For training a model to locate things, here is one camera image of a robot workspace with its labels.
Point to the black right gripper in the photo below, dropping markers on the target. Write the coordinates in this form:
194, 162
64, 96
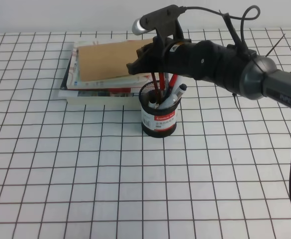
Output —
172, 58

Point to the red pen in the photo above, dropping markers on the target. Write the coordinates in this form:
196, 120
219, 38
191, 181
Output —
157, 90

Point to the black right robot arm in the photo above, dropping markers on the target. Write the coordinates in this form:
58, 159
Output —
245, 74

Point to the white marker in holder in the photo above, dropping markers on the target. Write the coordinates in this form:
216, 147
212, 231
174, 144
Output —
152, 99

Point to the black mesh pen holder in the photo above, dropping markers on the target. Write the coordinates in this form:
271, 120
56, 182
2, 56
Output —
155, 122

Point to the red marker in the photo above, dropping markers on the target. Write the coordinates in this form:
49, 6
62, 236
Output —
172, 81

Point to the white marker black cap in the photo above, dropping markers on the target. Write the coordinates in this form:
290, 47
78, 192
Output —
173, 98

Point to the brown cardboard book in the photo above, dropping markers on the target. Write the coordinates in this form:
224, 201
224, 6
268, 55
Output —
107, 61

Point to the magazine stack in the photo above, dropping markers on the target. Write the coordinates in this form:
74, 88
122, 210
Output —
72, 80

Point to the black zip tie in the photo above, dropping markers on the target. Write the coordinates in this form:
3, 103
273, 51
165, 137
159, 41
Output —
272, 49

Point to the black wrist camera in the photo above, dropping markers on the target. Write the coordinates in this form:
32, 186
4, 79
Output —
164, 21

